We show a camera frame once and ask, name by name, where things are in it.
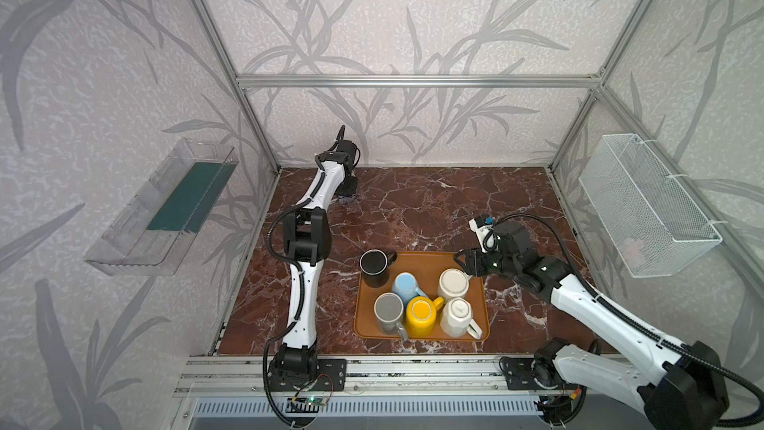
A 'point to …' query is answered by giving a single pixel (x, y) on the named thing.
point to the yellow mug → (421, 315)
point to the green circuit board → (315, 399)
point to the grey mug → (389, 314)
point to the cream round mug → (453, 283)
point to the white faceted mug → (457, 320)
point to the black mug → (374, 266)
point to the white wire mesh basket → (654, 224)
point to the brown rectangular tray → (426, 267)
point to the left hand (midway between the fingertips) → (345, 181)
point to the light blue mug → (405, 285)
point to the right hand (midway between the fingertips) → (460, 247)
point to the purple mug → (346, 200)
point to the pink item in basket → (633, 252)
